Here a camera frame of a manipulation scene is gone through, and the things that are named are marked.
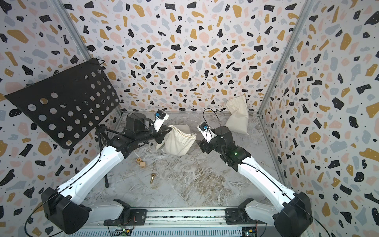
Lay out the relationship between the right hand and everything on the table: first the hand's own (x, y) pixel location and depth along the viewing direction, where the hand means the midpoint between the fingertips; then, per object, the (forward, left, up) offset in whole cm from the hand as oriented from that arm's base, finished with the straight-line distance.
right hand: (202, 135), depth 76 cm
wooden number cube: (-3, +40, -22) cm, 45 cm away
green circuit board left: (-39, +37, -25) cm, 60 cm away
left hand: (+1, +15, +5) cm, 16 cm away
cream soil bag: (-2, +13, -3) cm, 14 cm away
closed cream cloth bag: (+28, -26, -19) cm, 43 cm away
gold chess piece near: (-12, +29, -23) cm, 39 cm away
